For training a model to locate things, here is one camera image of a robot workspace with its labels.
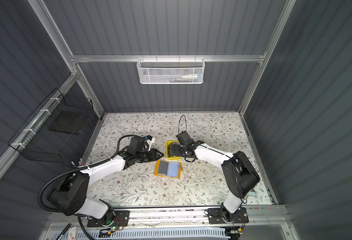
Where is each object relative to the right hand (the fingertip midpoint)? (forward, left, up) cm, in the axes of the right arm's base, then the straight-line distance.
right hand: (178, 152), depth 91 cm
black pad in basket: (+5, +57, +24) cm, 62 cm away
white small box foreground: (-41, +50, -4) cm, 64 cm away
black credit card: (-8, +9, -4) cm, 13 cm away
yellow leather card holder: (-9, +5, -5) cm, 11 cm away
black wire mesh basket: (-2, +63, +23) cm, 67 cm away
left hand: (-4, +9, +3) cm, 10 cm away
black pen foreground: (-40, +55, -5) cm, 68 cm away
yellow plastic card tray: (+9, +8, -3) cm, 12 cm away
